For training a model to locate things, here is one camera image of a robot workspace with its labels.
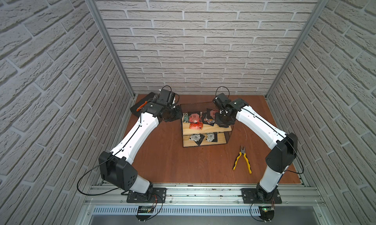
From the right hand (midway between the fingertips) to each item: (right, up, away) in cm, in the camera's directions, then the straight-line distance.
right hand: (221, 122), depth 84 cm
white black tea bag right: (-4, -11, +10) cm, 15 cm away
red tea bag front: (-15, -2, -2) cm, 15 cm away
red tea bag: (-16, +2, +1) cm, 16 cm away
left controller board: (-42, -44, -11) cm, 61 cm away
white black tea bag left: (-14, -11, +9) cm, 20 cm away
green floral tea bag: (-21, +3, +2) cm, 21 cm away
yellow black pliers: (+14, -19, +4) cm, 24 cm away
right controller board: (+20, -44, -14) cm, 50 cm away
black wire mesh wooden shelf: (+3, -9, +11) cm, 15 cm away
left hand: (-21, +6, -5) cm, 23 cm away
